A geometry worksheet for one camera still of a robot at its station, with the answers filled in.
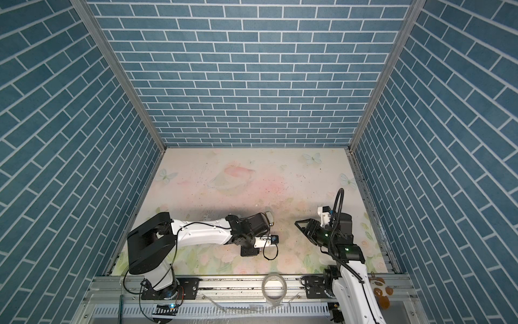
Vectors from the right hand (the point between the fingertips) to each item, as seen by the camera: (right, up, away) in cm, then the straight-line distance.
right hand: (297, 224), depth 79 cm
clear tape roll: (-6, -19, -7) cm, 21 cm away
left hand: (-16, -11, +5) cm, 20 cm away
